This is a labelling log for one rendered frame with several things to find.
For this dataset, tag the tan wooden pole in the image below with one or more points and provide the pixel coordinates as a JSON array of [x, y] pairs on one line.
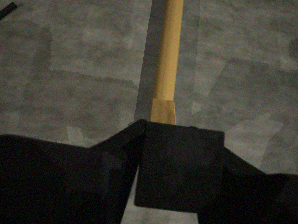
[[180, 167]]

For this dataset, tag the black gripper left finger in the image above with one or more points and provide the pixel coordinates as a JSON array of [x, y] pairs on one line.
[[102, 174]]

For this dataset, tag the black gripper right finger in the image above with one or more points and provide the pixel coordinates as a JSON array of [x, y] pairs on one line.
[[249, 196]]

